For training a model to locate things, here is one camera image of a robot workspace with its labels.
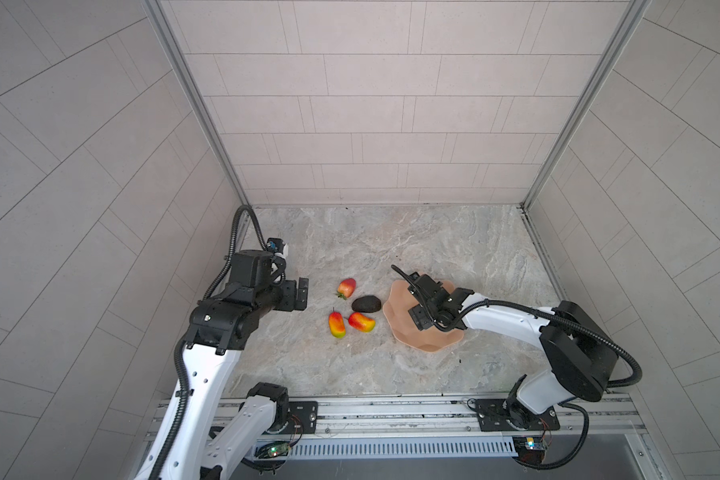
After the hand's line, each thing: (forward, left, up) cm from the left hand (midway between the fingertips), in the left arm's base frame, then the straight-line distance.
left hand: (296, 279), depth 68 cm
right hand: (+3, -33, -24) cm, 41 cm away
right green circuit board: (-31, -54, -24) cm, 67 cm away
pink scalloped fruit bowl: (-3, -26, -21) cm, 34 cm away
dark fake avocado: (+3, -16, -21) cm, 26 cm away
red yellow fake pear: (-2, -8, -22) cm, 23 cm away
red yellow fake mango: (-2, -15, -22) cm, 26 cm away
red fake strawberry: (+9, -10, -21) cm, 25 cm away
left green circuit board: (-31, +3, -21) cm, 37 cm away
